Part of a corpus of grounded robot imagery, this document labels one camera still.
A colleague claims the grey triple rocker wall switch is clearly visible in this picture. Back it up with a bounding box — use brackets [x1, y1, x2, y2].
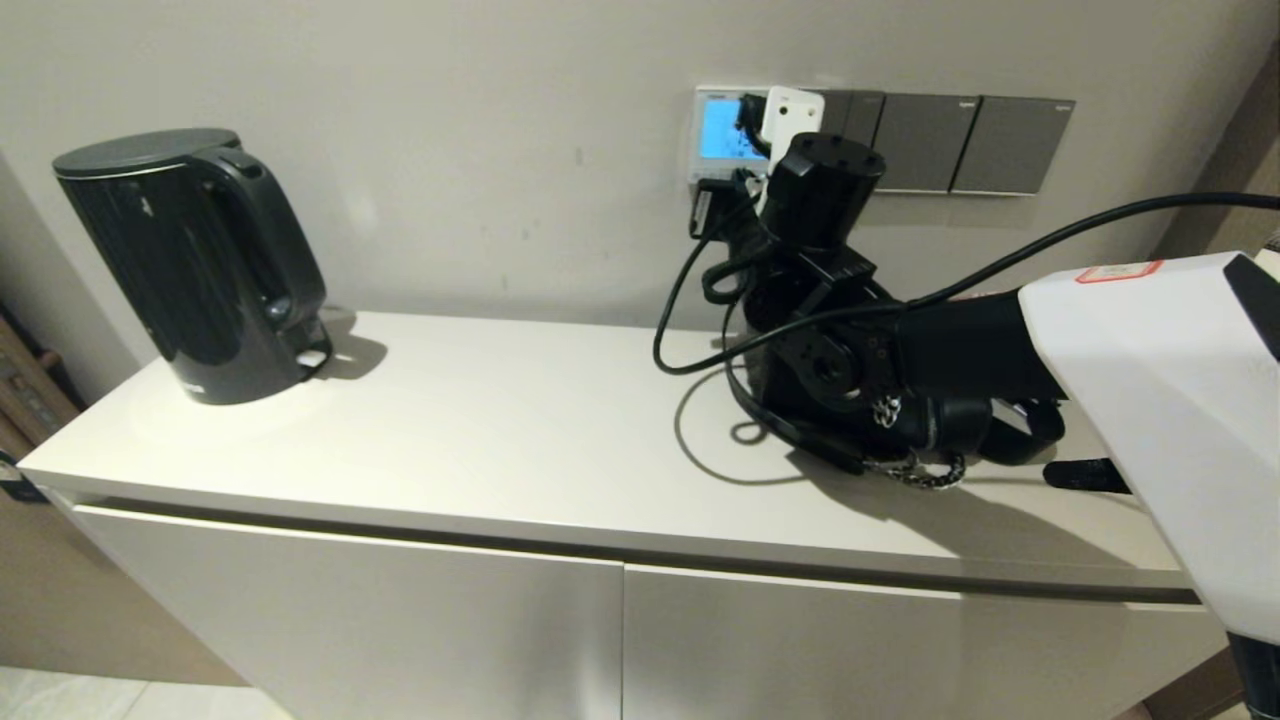
[822, 88, 889, 191]

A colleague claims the black electric kettle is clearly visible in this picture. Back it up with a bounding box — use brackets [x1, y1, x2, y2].
[52, 127, 331, 407]

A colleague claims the black leather handbag with chain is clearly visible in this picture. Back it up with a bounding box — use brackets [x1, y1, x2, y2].
[725, 330, 1067, 493]

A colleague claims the grey single wall switch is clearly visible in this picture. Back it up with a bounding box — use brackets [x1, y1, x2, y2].
[950, 95, 1077, 197]
[872, 92, 983, 194]

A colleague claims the white sideboard cabinet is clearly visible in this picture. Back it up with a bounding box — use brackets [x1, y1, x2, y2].
[18, 312, 1241, 720]

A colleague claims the white cabinet door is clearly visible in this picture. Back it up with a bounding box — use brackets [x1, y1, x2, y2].
[621, 563, 1236, 720]
[72, 505, 624, 720]

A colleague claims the brown wooden furniture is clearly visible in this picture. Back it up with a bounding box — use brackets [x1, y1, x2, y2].
[0, 300, 83, 456]

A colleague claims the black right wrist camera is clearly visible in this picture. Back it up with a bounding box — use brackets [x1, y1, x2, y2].
[692, 178, 746, 241]

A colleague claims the white wall thermostat panel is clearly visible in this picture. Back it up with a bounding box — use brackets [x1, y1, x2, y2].
[690, 84, 791, 188]

